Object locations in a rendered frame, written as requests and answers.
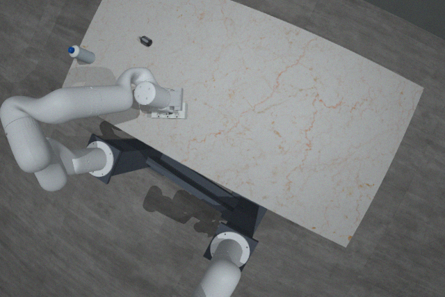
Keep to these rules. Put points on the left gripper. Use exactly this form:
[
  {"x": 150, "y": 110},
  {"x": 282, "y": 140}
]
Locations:
[{"x": 168, "y": 109}]

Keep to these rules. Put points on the white power strip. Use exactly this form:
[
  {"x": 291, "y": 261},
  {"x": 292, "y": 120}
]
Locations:
[{"x": 176, "y": 115}]

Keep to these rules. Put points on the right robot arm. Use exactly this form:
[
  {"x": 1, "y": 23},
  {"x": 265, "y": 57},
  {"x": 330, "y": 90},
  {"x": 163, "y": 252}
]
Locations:
[{"x": 223, "y": 273}]

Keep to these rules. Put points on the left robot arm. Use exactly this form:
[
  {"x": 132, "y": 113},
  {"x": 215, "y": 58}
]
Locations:
[{"x": 20, "y": 116}]

